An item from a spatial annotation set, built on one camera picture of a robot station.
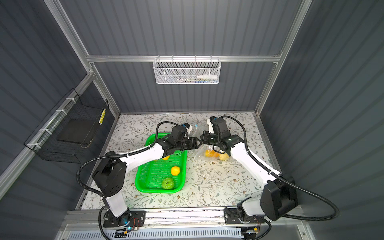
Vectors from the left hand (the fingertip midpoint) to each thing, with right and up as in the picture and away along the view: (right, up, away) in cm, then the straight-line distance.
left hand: (200, 142), depth 86 cm
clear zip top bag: (0, -6, -6) cm, 8 cm away
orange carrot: (+7, -6, -1) cm, 9 cm away
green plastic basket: (-23, -20, +3) cm, 31 cm away
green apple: (-17, -21, -7) cm, 28 cm away
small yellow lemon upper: (-16, -5, -20) cm, 26 cm away
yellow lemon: (-14, -16, 0) cm, 22 cm away
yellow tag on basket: (-55, +15, -2) cm, 57 cm away
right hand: (+1, +3, -4) cm, 6 cm away
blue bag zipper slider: (-2, +10, -2) cm, 10 cm away
